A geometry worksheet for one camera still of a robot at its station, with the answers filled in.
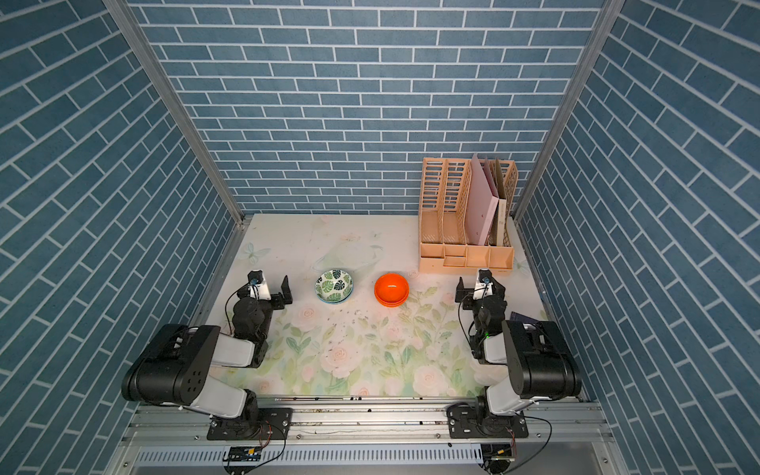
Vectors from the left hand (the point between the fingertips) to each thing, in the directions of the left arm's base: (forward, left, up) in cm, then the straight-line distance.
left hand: (277, 277), depth 89 cm
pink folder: (+15, -61, +17) cm, 66 cm away
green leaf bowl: (+2, -16, -8) cm, 18 cm away
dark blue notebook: (-8, -76, -10) cm, 77 cm away
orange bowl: (+1, -35, -8) cm, 36 cm away
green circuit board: (-43, +1, -14) cm, 45 cm away
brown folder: (+15, -69, +11) cm, 71 cm away
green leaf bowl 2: (+2, -16, -9) cm, 18 cm away
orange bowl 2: (+1, -35, -8) cm, 36 cm away
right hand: (0, -63, 0) cm, 63 cm away
